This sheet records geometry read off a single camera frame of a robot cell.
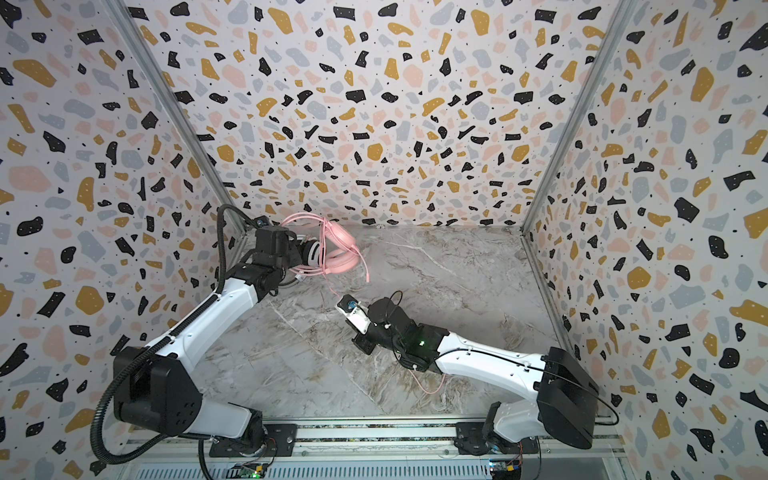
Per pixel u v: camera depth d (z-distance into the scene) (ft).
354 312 2.05
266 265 2.10
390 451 2.40
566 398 1.35
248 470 2.30
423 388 2.68
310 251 3.36
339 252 2.88
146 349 1.41
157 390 1.35
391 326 1.79
